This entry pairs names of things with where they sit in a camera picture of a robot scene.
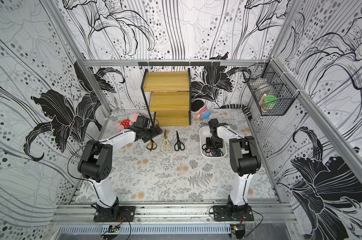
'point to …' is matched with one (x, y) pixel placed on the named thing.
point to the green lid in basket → (269, 100)
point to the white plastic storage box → (204, 132)
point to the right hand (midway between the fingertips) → (213, 145)
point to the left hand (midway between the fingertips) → (159, 134)
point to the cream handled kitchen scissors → (166, 146)
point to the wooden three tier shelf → (170, 98)
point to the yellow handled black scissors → (151, 145)
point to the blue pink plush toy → (204, 113)
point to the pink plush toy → (127, 122)
